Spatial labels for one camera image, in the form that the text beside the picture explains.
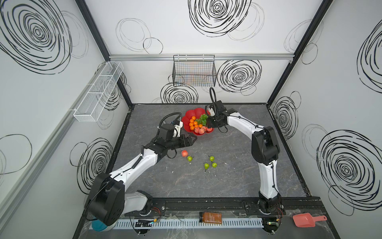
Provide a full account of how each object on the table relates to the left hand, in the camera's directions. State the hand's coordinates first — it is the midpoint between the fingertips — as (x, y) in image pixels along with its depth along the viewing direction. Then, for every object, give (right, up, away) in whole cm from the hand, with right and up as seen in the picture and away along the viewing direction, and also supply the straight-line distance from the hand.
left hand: (193, 138), depth 81 cm
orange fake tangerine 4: (-1, +4, +22) cm, 22 cm away
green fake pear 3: (+8, -17, +6) cm, 19 cm away
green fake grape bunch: (+7, +10, +27) cm, 30 cm away
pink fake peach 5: (-5, -11, +10) cm, 16 cm away
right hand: (+10, +8, +17) cm, 21 cm away
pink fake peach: (+2, +3, +20) cm, 21 cm away
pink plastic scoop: (+54, -38, -10) cm, 67 cm away
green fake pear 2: (+12, -13, +8) cm, 20 cm away
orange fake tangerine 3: (-1, +7, +25) cm, 26 cm away
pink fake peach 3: (+8, +4, +19) cm, 21 cm away
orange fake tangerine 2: (-1, +9, +28) cm, 29 cm away
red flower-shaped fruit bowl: (+3, +15, +31) cm, 35 cm away
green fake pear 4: (+13, -16, +6) cm, 22 cm away
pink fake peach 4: (+11, +3, +18) cm, 21 cm away
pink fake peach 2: (+6, +2, +18) cm, 19 cm away
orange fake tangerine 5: (+2, +7, +25) cm, 26 cm away
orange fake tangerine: (0, +11, +28) cm, 30 cm away
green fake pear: (-2, -13, +8) cm, 16 cm away
